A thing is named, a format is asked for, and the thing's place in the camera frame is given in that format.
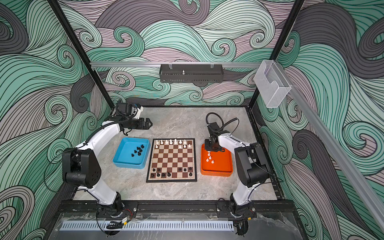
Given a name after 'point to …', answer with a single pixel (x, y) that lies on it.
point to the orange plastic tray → (218, 163)
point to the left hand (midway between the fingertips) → (146, 122)
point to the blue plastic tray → (132, 153)
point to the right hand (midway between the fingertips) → (209, 147)
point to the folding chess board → (172, 160)
